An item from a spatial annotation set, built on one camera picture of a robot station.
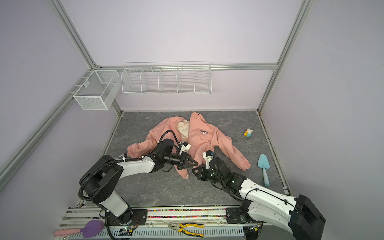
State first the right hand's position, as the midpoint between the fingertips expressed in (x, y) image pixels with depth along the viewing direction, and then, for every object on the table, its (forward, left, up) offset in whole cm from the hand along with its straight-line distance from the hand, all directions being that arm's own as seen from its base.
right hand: (192, 172), depth 76 cm
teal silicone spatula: (+11, -43, -12) cm, 46 cm away
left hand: (+2, -2, +1) cm, 3 cm away
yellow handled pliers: (-22, +6, -11) cm, 26 cm away
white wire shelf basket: (+57, +18, +19) cm, 63 cm away
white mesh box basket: (+50, +64, +15) cm, 82 cm away
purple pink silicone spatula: (-24, +48, -11) cm, 55 cm away
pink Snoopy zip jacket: (+27, -4, -7) cm, 29 cm away
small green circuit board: (-24, +33, -14) cm, 43 cm away
